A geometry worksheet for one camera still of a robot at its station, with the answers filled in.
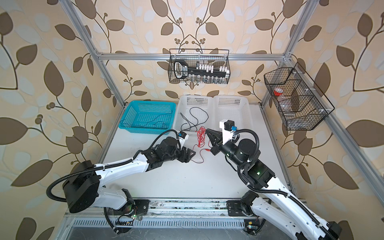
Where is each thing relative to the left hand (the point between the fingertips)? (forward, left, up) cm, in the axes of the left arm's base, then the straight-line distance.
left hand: (192, 150), depth 80 cm
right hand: (-2, -7, +21) cm, 23 cm away
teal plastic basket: (+33, +31, -13) cm, 47 cm away
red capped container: (+26, -46, +20) cm, 57 cm away
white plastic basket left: (+40, +2, -13) cm, 42 cm away
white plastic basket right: (+44, -30, -12) cm, 54 cm away
